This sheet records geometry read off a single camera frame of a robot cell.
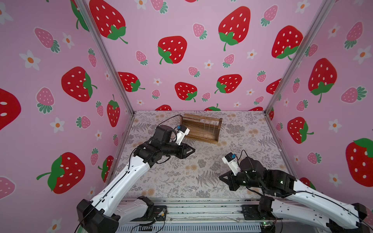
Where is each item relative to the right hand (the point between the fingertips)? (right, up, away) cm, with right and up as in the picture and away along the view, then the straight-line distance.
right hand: (220, 176), depth 67 cm
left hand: (-13, +12, +3) cm, 18 cm away
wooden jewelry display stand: (-5, +22, +44) cm, 49 cm away
